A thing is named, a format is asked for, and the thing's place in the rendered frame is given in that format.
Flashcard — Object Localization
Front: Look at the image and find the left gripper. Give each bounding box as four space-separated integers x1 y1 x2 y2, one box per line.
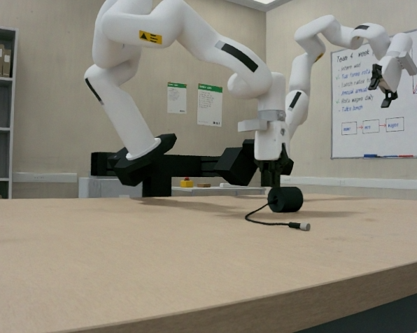
368 56 403 108

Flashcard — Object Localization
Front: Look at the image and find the dark grey hollow cylinder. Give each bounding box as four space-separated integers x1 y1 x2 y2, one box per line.
267 187 304 213

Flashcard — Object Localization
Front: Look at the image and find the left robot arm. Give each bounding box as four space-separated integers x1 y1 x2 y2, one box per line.
285 15 417 140

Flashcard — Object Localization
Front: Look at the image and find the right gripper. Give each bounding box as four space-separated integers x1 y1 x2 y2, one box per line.
254 120 290 187

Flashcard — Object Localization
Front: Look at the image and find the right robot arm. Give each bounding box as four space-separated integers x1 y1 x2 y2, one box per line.
84 0 286 160

